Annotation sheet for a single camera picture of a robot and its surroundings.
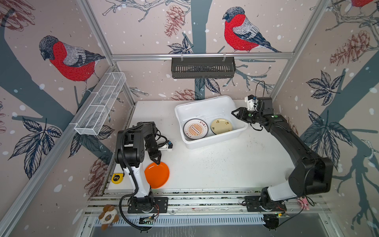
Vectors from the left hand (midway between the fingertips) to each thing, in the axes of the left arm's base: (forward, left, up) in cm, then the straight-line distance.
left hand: (155, 161), depth 88 cm
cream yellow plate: (+26, -44, +1) cm, 51 cm away
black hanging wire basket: (+58, -31, +28) cm, 71 cm away
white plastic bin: (+29, -35, +1) cm, 45 cm away
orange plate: (-9, -2, -1) cm, 9 cm away
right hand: (+18, -47, +23) cm, 55 cm away
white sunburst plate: (+22, -25, +2) cm, 34 cm away
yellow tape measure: (-10, +19, 0) cm, 22 cm away
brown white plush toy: (-28, +17, +2) cm, 33 cm away
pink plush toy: (-24, -80, +2) cm, 83 cm away
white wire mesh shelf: (+13, +27, +29) cm, 42 cm away
